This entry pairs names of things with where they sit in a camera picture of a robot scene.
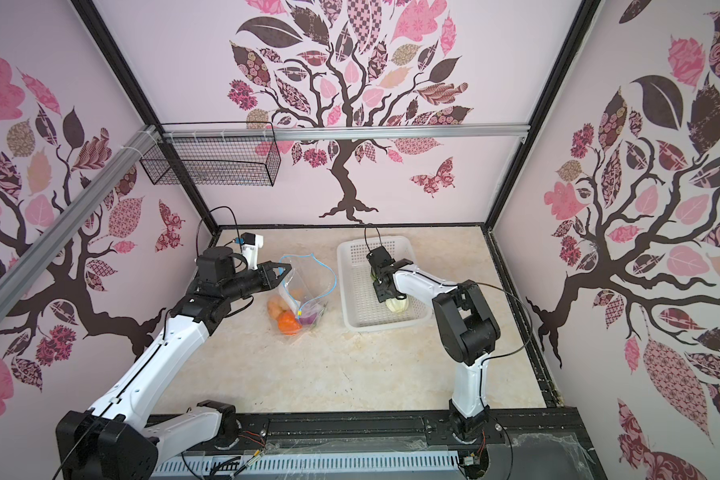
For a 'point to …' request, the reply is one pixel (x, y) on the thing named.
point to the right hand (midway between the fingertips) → (393, 285)
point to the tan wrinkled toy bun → (274, 309)
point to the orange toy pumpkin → (288, 324)
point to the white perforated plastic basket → (362, 309)
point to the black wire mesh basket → (245, 154)
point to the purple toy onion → (308, 320)
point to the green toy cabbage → (397, 305)
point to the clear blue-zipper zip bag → (302, 299)
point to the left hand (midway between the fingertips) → (292, 271)
